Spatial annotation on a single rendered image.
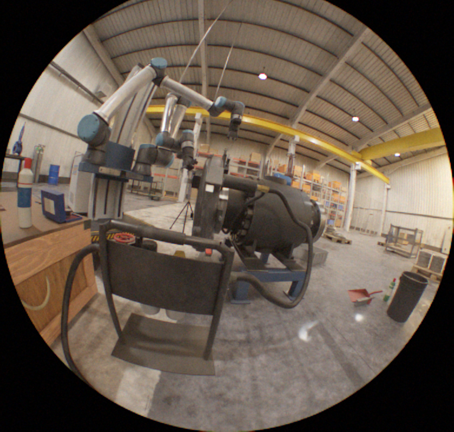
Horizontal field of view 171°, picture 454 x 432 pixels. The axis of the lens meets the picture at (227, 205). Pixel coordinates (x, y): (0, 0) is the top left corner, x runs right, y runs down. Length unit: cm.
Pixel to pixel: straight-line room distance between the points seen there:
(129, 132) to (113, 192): 56
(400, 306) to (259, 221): 144
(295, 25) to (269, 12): 118
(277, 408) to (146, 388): 46
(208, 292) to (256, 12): 814
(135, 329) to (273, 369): 64
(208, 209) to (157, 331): 70
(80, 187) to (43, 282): 94
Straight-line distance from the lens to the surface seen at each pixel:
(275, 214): 106
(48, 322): 80
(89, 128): 97
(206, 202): 84
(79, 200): 147
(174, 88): 126
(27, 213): 67
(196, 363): 74
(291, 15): 801
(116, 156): 136
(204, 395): 70
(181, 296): 48
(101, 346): 81
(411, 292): 156
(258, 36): 835
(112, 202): 147
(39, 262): 66
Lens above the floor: 67
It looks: 3 degrees down
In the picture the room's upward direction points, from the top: 11 degrees clockwise
